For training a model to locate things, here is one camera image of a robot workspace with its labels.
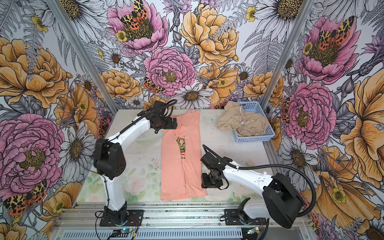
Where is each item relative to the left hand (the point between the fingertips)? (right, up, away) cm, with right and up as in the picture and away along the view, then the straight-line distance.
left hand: (169, 128), depth 94 cm
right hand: (+22, -32, -15) cm, 42 cm away
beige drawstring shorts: (+51, +3, +15) cm, 53 cm away
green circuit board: (-19, -49, -22) cm, 56 cm away
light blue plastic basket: (+62, +16, +26) cm, 69 cm away
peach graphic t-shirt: (+8, -26, -5) cm, 28 cm away
